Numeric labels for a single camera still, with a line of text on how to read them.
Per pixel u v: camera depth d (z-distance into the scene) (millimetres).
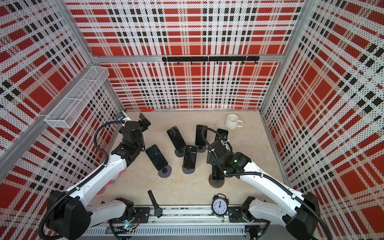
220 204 749
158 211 750
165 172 884
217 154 546
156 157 820
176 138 932
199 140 926
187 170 883
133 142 585
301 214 378
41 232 382
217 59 915
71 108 908
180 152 980
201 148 985
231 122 1053
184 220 737
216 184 832
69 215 387
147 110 1277
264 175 455
